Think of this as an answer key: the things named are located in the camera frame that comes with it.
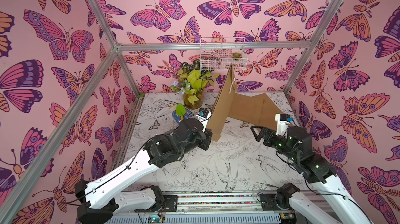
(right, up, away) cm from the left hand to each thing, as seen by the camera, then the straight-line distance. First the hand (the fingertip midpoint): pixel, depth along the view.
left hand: (212, 130), depth 64 cm
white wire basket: (+5, +42, +31) cm, 53 cm away
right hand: (+20, 0, +5) cm, 21 cm away
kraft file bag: (+35, +8, +46) cm, 59 cm away
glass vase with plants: (-12, +25, +38) cm, 47 cm away
